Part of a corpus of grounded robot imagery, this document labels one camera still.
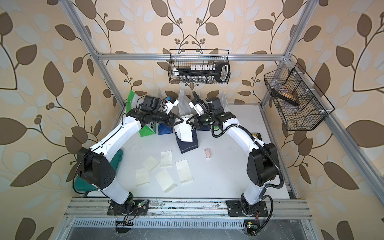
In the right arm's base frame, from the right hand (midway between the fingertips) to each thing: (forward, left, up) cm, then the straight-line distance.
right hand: (187, 121), depth 81 cm
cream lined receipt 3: (-11, +14, -23) cm, 29 cm away
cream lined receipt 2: (-24, +14, -23) cm, 36 cm away
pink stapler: (-9, -11, -21) cm, 25 cm away
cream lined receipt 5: (-21, +28, -23) cm, 42 cm away
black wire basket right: (0, -57, +8) cm, 58 cm away
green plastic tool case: (-26, +56, -17) cm, 64 cm away
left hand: (+1, +5, +3) cm, 6 cm away
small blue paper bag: (+9, +17, -20) cm, 28 cm away
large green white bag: (+19, +34, -1) cm, 39 cm away
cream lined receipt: (-19, +3, -23) cm, 30 cm away
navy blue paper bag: (-5, +2, -18) cm, 19 cm away
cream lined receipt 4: (-13, +24, -23) cm, 36 cm away
